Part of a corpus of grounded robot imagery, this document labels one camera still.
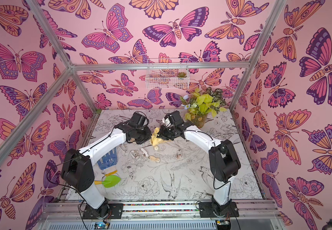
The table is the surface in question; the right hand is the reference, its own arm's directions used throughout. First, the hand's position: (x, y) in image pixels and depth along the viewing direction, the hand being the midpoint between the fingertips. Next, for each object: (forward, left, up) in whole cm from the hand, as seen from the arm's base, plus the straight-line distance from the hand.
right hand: (156, 134), depth 86 cm
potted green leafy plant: (+20, -27, +7) cm, 34 cm away
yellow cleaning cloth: (-4, +1, 0) cm, 4 cm away
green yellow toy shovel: (-23, +26, -14) cm, 38 cm away
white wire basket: (+37, -6, +18) cm, 41 cm away
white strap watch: (-5, -14, -15) cm, 21 cm away
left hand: (0, +1, -2) cm, 2 cm away
